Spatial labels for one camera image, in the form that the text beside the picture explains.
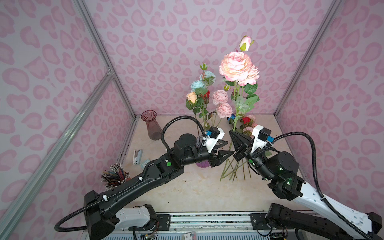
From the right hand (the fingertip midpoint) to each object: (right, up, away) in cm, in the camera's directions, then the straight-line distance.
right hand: (231, 131), depth 54 cm
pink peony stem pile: (+21, +4, +54) cm, 58 cm away
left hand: (+1, -6, +3) cm, 7 cm away
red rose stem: (+23, +7, +53) cm, 58 cm away
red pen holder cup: (-53, -23, +21) cm, 62 cm away
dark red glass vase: (-41, -2, +50) cm, 65 cm away
